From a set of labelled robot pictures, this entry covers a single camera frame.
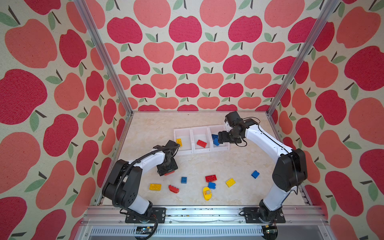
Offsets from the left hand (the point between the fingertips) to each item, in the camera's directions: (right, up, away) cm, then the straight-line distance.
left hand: (174, 171), depth 89 cm
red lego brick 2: (-3, -1, -1) cm, 3 cm away
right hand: (+32, +19, 0) cm, 38 cm away
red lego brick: (+17, +15, +12) cm, 26 cm away
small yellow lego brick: (+2, +17, +12) cm, 21 cm away
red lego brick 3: (+22, -3, -3) cm, 22 cm away
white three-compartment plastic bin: (+10, +21, +9) cm, 25 cm away
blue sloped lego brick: (+49, -1, -1) cm, 49 cm away
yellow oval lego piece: (+19, -10, -11) cm, 24 cm away
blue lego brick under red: (+22, -7, -5) cm, 24 cm away
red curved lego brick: (+1, -8, -7) cm, 10 cm away
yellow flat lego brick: (-10, -7, -6) cm, 14 cm away
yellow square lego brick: (+33, -5, -5) cm, 34 cm away
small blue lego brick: (+6, -4, -5) cm, 9 cm away
